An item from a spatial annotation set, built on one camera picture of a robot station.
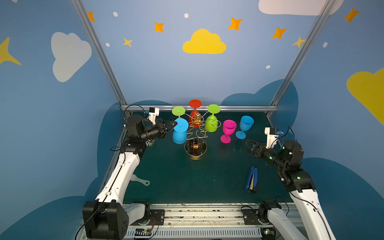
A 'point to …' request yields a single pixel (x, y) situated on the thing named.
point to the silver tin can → (150, 142)
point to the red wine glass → (194, 117)
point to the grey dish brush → (134, 178)
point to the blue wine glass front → (246, 123)
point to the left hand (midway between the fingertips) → (176, 122)
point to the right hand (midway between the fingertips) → (250, 140)
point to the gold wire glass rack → (195, 146)
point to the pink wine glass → (228, 128)
